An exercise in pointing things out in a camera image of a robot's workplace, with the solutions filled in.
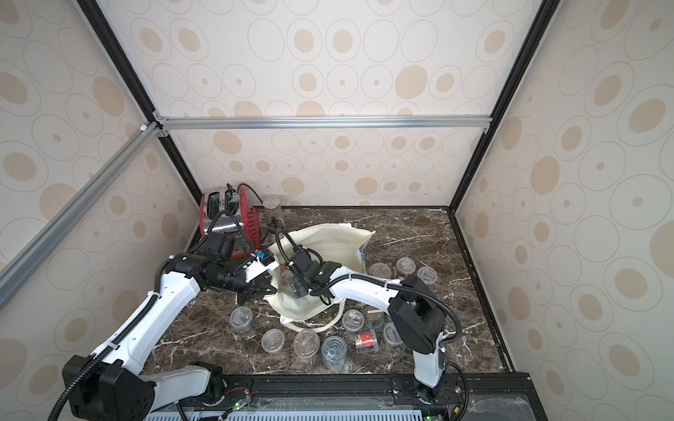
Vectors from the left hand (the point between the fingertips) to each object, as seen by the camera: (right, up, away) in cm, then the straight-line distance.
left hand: (279, 287), depth 73 cm
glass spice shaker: (-13, +24, +43) cm, 51 cm away
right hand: (+9, +1, +16) cm, 18 cm away
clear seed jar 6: (+31, +2, +19) cm, 37 cm away
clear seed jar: (-3, -17, +5) cm, 18 cm away
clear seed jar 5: (+33, -16, +6) cm, 37 cm away
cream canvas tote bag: (+18, +11, +19) cm, 28 cm away
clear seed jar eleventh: (+41, +3, +21) cm, 46 cm away
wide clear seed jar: (+8, -17, +3) cm, 19 cm away
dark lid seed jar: (+28, -12, +8) cm, 31 cm away
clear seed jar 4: (+21, -12, +9) cm, 26 cm away
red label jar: (+24, -17, +5) cm, 30 cm away
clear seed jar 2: (+16, -18, +1) cm, 24 cm away
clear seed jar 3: (-14, -12, +9) cm, 20 cm away
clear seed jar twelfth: (+48, 0, +19) cm, 51 cm away
